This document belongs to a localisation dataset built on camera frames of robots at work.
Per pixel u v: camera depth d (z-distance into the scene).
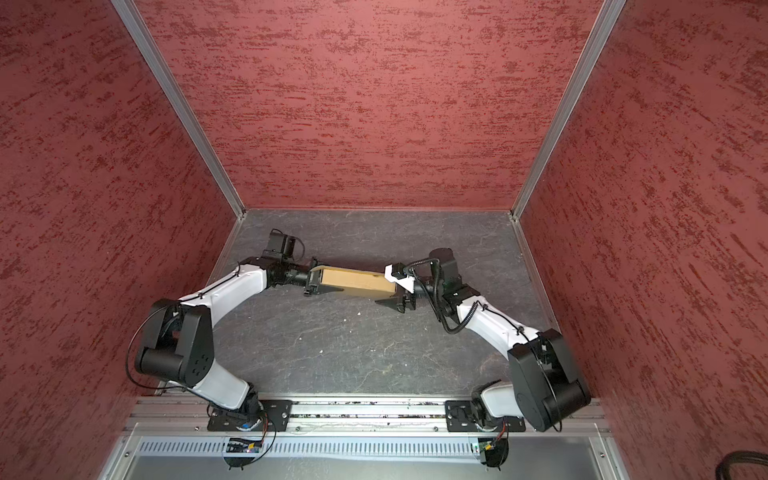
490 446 0.71
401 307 0.72
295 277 0.74
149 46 0.76
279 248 0.73
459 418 0.74
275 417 0.74
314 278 0.75
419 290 0.71
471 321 0.54
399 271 0.66
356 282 0.75
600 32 0.74
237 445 0.73
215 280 0.57
